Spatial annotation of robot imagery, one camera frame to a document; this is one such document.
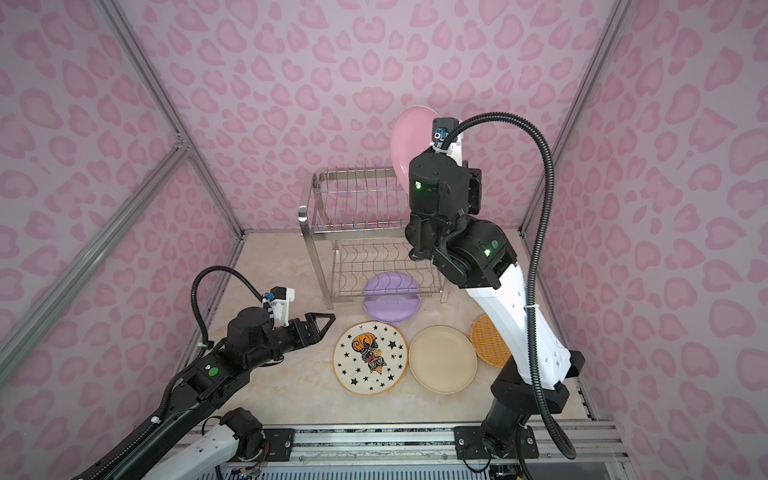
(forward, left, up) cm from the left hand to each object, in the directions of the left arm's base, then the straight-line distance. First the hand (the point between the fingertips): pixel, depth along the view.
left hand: (326, 317), depth 71 cm
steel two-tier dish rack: (+53, -1, -20) cm, 57 cm away
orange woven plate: (+2, -44, -22) cm, 49 cm away
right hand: (+11, -28, +34) cm, 46 cm away
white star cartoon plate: (-2, -9, -21) cm, 23 cm away
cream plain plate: (-3, -30, -22) cm, 37 cm away
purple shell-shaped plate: (+18, -15, -21) cm, 32 cm away
